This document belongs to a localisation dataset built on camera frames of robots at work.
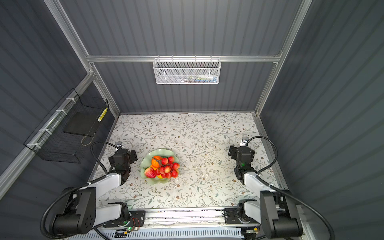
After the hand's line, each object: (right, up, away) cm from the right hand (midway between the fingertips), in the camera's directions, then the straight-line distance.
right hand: (243, 147), depth 88 cm
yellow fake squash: (-49, -16, -5) cm, 52 cm away
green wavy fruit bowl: (-59, -9, 0) cm, 59 cm away
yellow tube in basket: (-80, +19, -6) cm, 83 cm away
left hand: (-73, -4, 0) cm, 73 cm away
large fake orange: (-52, -8, -5) cm, 53 cm away
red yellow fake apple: (-54, -13, -6) cm, 56 cm away
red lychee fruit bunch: (-43, -9, -12) cm, 45 cm away
